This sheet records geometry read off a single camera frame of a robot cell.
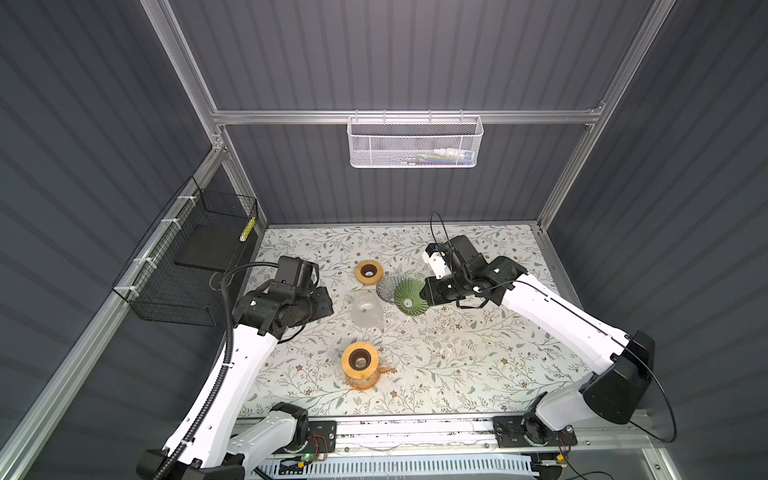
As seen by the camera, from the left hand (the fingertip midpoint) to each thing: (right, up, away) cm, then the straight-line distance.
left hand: (325, 304), depth 73 cm
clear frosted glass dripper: (+9, -6, +24) cm, 27 cm away
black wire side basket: (-36, +7, -1) cm, 37 cm away
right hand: (+25, +1, +3) cm, 25 cm away
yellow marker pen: (-24, +19, +10) cm, 32 cm away
